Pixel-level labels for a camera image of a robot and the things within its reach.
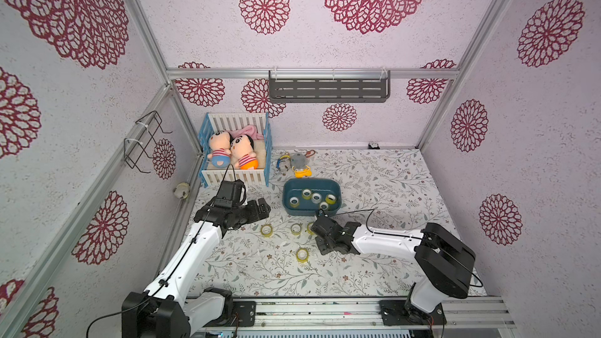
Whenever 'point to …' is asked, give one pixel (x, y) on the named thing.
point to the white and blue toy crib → (228, 122)
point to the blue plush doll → (221, 144)
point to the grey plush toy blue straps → (284, 163)
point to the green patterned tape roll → (302, 255)
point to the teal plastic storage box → (329, 188)
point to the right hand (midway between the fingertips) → (328, 239)
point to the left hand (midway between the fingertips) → (260, 213)
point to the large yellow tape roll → (267, 230)
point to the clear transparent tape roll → (316, 198)
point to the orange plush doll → (241, 148)
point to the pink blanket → (247, 129)
